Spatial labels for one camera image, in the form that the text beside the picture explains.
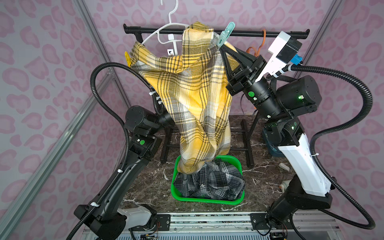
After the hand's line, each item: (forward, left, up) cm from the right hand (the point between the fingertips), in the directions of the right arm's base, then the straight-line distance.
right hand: (219, 53), depth 33 cm
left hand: (-2, +3, -13) cm, 13 cm away
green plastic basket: (-16, +3, -61) cm, 63 cm away
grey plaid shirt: (-7, -4, -60) cm, 60 cm away
